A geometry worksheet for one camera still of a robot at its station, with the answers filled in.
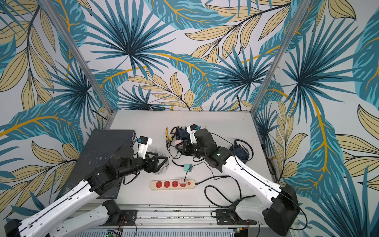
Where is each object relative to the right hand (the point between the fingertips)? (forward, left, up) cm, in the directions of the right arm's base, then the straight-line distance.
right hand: (168, 155), depth 69 cm
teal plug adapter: (+3, -8, -21) cm, 23 cm away
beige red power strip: (-7, 0, -22) cm, 23 cm away
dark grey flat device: (-10, +31, -21) cm, 39 cm away
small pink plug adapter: (-7, -6, -17) cm, 19 cm away
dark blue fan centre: (+23, -6, -15) cm, 28 cm away
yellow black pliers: (+23, +4, -22) cm, 32 cm away
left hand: (-2, +3, 0) cm, 3 cm away
